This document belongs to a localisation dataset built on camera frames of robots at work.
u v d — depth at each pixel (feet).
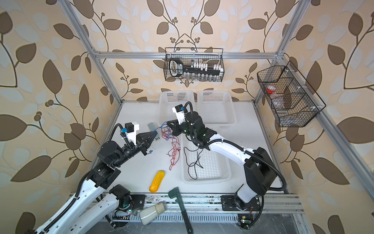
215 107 3.82
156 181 2.56
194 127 1.95
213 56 2.98
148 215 2.19
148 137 1.96
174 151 2.91
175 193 2.53
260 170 1.42
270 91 2.69
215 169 2.81
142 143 1.86
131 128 1.81
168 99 3.85
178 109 2.19
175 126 2.32
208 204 2.47
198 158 2.92
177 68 2.77
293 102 2.40
